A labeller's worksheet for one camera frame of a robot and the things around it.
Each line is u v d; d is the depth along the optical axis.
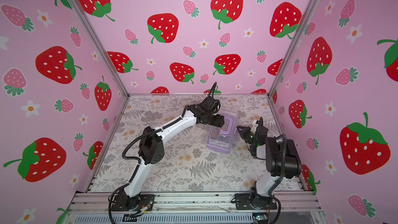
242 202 0.73
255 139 0.78
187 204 0.75
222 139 0.84
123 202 0.64
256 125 0.87
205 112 0.69
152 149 0.55
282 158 0.44
